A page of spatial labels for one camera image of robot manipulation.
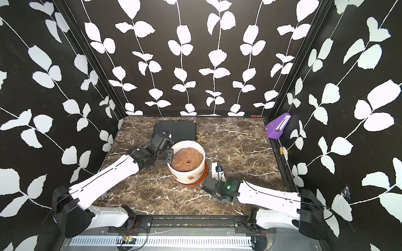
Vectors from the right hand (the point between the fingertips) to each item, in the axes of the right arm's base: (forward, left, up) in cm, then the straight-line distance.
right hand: (215, 189), depth 77 cm
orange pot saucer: (+10, +6, -5) cm, 13 cm away
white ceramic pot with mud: (+13, +15, +3) cm, 20 cm away
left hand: (+16, +23, +11) cm, 30 cm away
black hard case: (+46, +25, -8) cm, 53 cm away
